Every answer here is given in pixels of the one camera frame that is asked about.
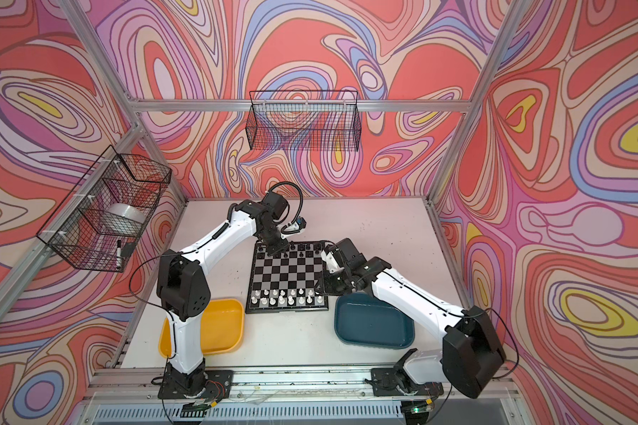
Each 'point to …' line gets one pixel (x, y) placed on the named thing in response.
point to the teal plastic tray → (361, 320)
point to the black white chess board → (286, 282)
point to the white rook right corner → (320, 299)
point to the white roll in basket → (126, 214)
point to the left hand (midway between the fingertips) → (285, 244)
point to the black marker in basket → (119, 259)
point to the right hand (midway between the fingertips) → (321, 294)
